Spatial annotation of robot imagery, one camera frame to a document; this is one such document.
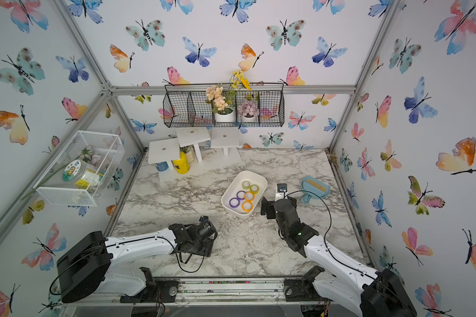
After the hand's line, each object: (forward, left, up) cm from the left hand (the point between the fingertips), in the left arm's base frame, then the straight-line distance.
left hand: (208, 246), depth 85 cm
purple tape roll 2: (+21, -11, 0) cm, 24 cm away
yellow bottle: (+38, +16, +9) cm, 42 cm away
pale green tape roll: (+31, -17, 0) cm, 35 cm away
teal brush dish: (+28, -50, +2) cm, 58 cm away
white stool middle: (+46, +9, +22) cm, 51 cm away
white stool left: (+42, +24, +16) cm, 51 cm away
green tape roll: (+28, -21, +1) cm, 35 cm away
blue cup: (+41, +28, +4) cm, 50 cm away
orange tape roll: (+23, -20, 0) cm, 31 cm away
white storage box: (+30, -11, +2) cm, 32 cm away
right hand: (+15, -28, +16) cm, 36 cm away
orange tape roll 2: (+17, -17, 0) cm, 24 cm away
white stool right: (+51, -6, +16) cm, 54 cm away
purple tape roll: (+25, -14, 0) cm, 29 cm away
